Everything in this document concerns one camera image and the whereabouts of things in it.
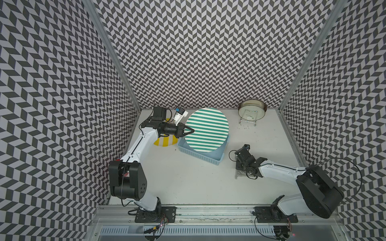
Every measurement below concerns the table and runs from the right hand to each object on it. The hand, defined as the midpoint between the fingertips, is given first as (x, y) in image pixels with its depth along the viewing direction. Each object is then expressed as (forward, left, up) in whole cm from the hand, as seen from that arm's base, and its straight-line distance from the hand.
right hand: (240, 166), depth 91 cm
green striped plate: (+16, +18, +18) cm, 30 cm away
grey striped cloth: (-6, +2, +3) cm, 6 cm away
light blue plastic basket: (+4, +16, +5) cm, 17 cm away
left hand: (+9, +29, +24) cm, 39 cm away
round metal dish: (+35, -11, +14) cm, 39 cm away
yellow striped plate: (+16, +47, +3) cm, 50 cm away
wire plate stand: (+37, -15, -2) cm, 40 cm away
